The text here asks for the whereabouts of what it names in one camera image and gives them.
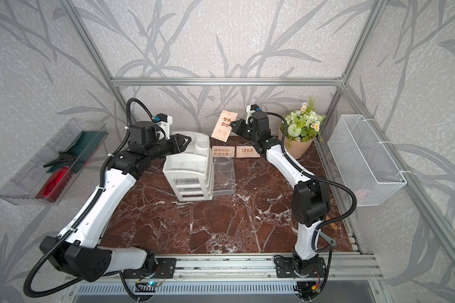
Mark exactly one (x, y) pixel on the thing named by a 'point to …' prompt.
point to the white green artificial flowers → (303, 125)
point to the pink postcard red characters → (225, 151)
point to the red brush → (54, 187)
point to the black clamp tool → (64, 156)
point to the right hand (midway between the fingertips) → (228, 122)
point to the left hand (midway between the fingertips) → (189, 139)
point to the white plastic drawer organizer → (191, 171)
